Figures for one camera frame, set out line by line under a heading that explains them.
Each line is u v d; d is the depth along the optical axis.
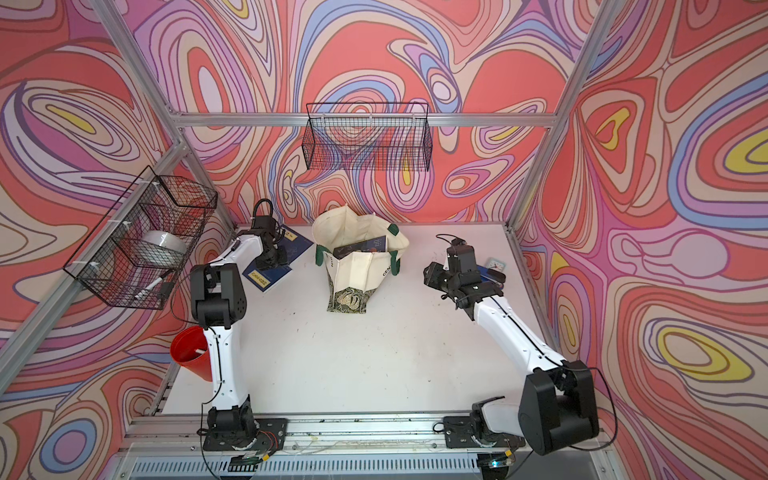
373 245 1.02
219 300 0.62
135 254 0.71
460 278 0.63
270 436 0.72
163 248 0.70
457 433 0.73
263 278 1.02
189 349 0.82
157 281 0.73
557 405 0.41
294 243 1.15
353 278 0.89
